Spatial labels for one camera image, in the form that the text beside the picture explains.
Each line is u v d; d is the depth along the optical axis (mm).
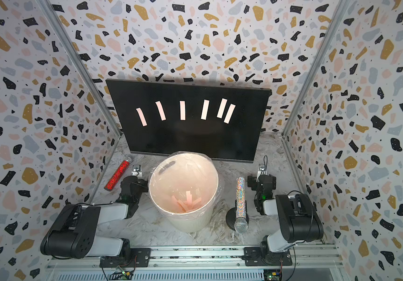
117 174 975
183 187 789
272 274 715
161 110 692
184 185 764
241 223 626
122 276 716
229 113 675
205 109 675
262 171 812
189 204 800
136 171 790
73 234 437
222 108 666
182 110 687
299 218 465
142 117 719
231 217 869
